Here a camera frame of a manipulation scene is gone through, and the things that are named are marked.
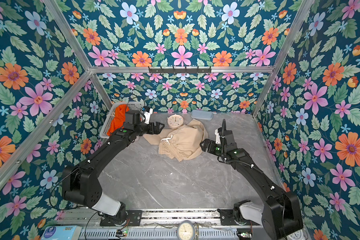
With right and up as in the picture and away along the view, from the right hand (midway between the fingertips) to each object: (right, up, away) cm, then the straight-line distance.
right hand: (206, 144), depth 82 cm
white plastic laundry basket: (-54, +26, +33) cm, 68 cm away
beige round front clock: (-11, -38, -15) cm, 42 cm away
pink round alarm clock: (-21, +14, +29) cm, 39 cm away
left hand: (-26, +13, 0) cm, 29 cm away
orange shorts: (-59, +13, +20) cm, 64 cm away
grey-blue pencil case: (+2, +20, +36) cm, 41 cm away
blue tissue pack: (-67, -38, -16) cm, 78 cm away
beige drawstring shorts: (-15, -1, +13) cm, 20 cm away
